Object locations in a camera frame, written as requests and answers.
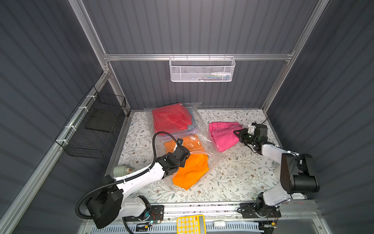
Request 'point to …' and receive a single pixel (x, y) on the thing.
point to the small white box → (219, 224)
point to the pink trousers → (222, 133)
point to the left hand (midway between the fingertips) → (180, 156)
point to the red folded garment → (171, 119)
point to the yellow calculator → (193, 224)
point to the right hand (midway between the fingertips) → (236, 131)
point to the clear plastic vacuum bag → (215, 158)
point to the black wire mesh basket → (90, 131)
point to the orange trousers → (196, 164)
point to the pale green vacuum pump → (121, 170)
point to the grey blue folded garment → (193, 126)
